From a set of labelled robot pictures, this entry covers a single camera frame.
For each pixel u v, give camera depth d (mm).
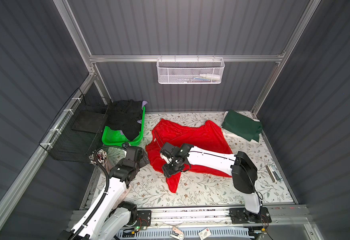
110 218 562
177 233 679
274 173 863
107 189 482
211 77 866
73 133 726
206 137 1069
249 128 1025
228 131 1051
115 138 1063
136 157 610
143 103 1119
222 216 754
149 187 842
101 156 777
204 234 682
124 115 1084
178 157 595
